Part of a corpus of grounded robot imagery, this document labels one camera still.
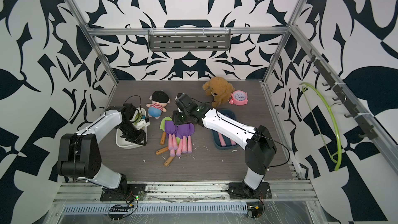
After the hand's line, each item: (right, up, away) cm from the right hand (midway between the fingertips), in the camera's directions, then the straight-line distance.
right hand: (174, 116), depth 80 cm
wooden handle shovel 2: (-3, -23, +1) cm, 23 cm away
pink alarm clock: (+40, +9, +28) cm, 50 cm away
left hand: (-20, -14, +5) cm, 25 cm away
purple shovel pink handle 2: (-4, -9, +14) cm, 17 cm away
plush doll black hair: (-13, +8, +21) cm, 25 cm away
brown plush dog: (+25, +14, +13) cm, 32 cm away
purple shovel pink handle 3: (+5, -11, +12) cm, 17 cm away
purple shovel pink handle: (+26, -15, +7) cm, 31 cm away
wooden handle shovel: (-7, -19, +4) cm, 21 cm away
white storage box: (-31, -17, +9) cm, 36 cm away
